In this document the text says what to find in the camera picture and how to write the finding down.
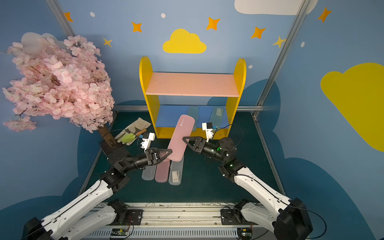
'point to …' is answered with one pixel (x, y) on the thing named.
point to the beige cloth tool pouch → (140, 124)
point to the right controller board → (244, 232)
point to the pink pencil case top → (162, 168)
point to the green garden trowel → (130, 137)
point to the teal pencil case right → (216, 117)
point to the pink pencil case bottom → (178, 146)
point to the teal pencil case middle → (194, 112)
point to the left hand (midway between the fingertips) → (171, 150)
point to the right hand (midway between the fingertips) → (186, 139)
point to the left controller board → (119, 232)
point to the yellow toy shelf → (165, 118)
